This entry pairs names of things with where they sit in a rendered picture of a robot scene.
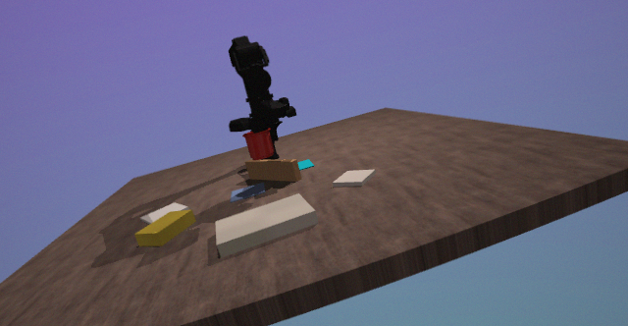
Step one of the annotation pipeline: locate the yellow rectangular block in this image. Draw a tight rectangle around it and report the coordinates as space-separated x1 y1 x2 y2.
134 209 196 246

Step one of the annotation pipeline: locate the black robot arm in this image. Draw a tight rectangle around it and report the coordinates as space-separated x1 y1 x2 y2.
229 35 289 121

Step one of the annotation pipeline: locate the brown rectangular block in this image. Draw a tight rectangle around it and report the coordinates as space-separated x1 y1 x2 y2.
245 159 302 182

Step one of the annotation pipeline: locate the beige rectangular block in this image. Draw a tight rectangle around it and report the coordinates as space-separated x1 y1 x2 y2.
216 193 318 257

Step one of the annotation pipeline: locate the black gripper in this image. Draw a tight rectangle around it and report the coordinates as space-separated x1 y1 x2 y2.
229 90 296 146

